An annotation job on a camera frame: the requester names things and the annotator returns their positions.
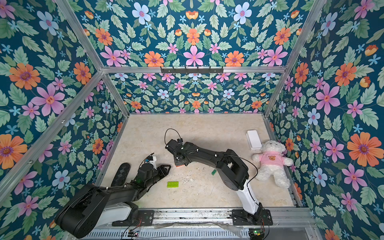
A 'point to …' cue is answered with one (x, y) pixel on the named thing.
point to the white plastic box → (254, 140)
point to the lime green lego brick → (172, 184)
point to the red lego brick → (180, 165)
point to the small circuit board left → (132, 233)
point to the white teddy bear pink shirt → (273, 160)
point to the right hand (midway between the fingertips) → (181, 159)
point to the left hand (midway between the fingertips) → (171, 166)
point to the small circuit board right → (256, 233)
